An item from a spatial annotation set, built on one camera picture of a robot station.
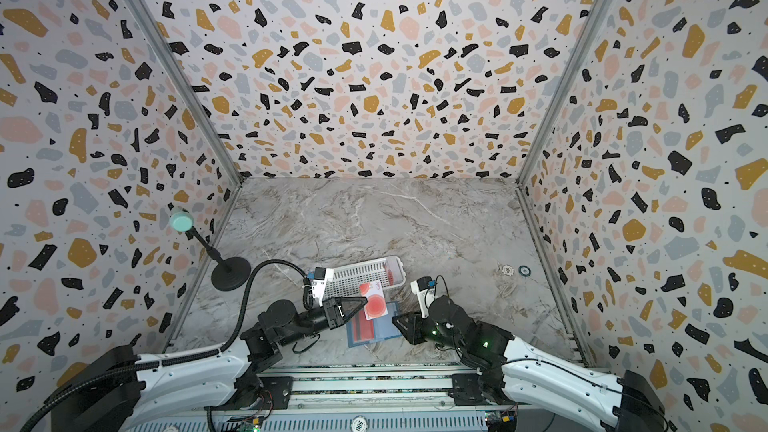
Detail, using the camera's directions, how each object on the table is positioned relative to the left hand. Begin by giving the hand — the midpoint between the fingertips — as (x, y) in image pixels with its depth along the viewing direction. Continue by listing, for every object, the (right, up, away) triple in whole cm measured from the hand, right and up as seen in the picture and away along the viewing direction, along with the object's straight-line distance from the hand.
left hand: (370, 302), depth 69 cm
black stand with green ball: (-46, +1, +24) cm, 51 cm away
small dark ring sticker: (+47, +1, +29) cm, 55 cm away
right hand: (+5, -5, +5) cm, 9 cm away
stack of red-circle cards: (+4, 0, +23) cm, 23 cm away
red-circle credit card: (+1, -2, +3) cm, 4 cm away
